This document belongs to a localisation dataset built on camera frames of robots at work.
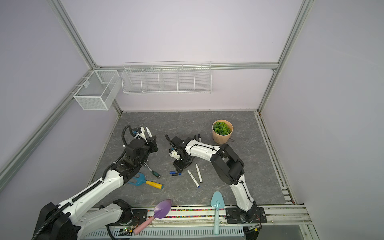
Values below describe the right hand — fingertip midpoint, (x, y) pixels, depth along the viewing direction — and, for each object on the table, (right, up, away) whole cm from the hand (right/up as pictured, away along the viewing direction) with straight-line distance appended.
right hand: (181, 169), depth 90 cm
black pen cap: (-4, -2, -2) cm, 5 cm away
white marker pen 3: (-16, +23, -12) cm, 31 cm away
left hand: (-13, +20, -10) cm, 26 cm away
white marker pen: (+11, +17, +15) cm, 26 cm away
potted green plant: (+25, +23, +4) cm, 35 cm away
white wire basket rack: (+5, +61, +15) cm, 63 cm away
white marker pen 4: (+11, -2, -3) cm, 11 cm away
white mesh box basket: (-56, +50, +7) cm, 75 cm away
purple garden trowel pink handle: (-9, -17, -13) cm, 23 cm away
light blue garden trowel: (+20, -13, -14) cm, 27 cm away
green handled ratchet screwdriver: (-17, -1, -2) cm, 17 cm away
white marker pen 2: (+8, +19, +16) cm, 26 cm away
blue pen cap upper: (-6, -2, -1) cm, 6 cm away
